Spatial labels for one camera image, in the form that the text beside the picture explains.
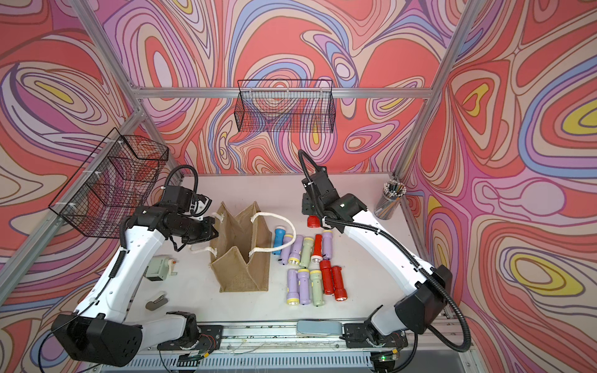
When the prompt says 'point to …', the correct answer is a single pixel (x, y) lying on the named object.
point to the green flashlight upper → (307, 249)
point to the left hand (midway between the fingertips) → (220, 233)
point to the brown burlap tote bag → (240, 249)
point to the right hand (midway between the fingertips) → (312, 206)
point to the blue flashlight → (278, 240)
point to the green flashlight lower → (315, 279)
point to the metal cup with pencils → (392, 192)
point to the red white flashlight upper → (317, 257)
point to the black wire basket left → (120, 178)
